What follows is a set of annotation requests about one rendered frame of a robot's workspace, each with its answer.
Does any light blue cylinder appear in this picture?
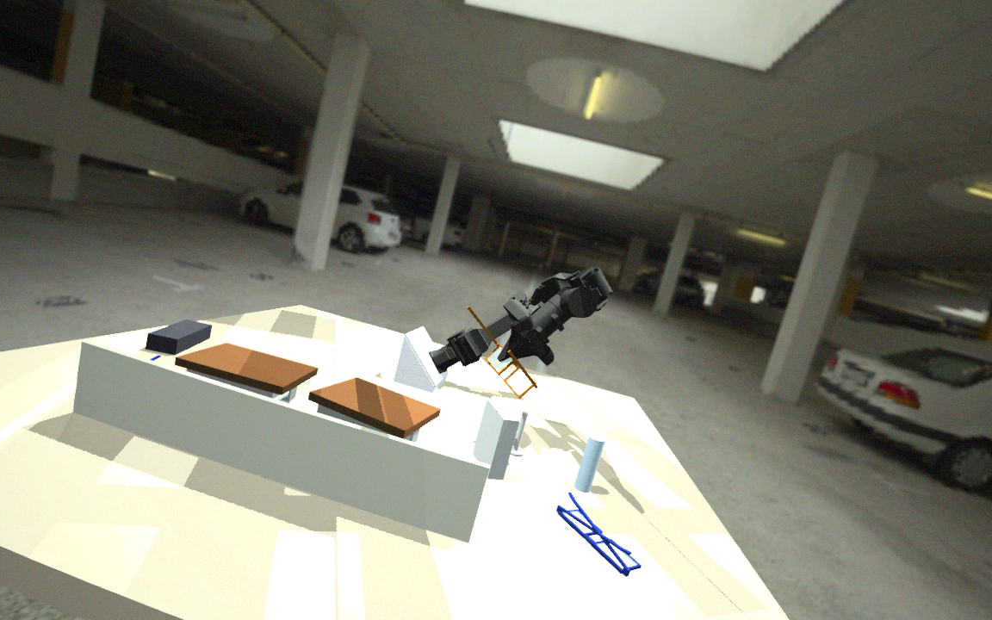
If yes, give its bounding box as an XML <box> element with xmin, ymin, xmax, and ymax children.
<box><xmin>574</xmin><ymin>434</ymin><xmax>605</xmax><ymax>493</ymax></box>

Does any white rectangular panel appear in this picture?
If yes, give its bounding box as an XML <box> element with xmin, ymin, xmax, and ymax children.
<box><xmin>72</xmin><ymin>340</ymin><xmax>490</xmax><ymax>544</ymax></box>

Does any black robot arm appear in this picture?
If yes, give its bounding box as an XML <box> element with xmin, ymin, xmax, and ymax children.
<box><xmin>428</xmin><ymin>266</ymin><xmax>613</xmax><ymax>374</ymax></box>

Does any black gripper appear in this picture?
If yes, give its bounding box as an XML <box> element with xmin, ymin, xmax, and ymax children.
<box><xmin>497</xmin><ymin>299</ymin><xmax>566</xmax><ymax>366</ymax></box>

